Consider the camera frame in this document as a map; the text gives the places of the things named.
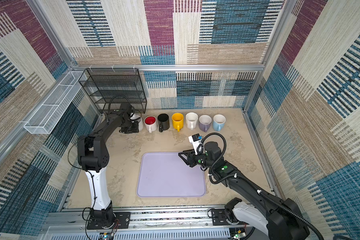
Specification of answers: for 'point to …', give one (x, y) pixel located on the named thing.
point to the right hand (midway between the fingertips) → (181, 155)
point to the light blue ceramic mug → (219, 121)
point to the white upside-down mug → (150, 122)
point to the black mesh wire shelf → (103, 83)
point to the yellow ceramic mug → (178, 121)
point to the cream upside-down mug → (137, 118)
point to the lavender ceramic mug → (204, 122)
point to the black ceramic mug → (163, 122)
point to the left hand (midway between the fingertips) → (135, 128)
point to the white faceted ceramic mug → (191, 119)
